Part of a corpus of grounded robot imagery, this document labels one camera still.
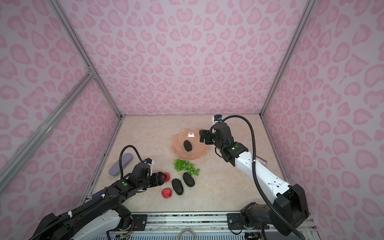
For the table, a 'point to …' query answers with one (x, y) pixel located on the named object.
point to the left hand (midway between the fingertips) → (163, 175)
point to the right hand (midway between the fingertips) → (207, 130)
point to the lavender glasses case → (116, 168)
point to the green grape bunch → (180, 165)
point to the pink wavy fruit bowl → (198, 149)
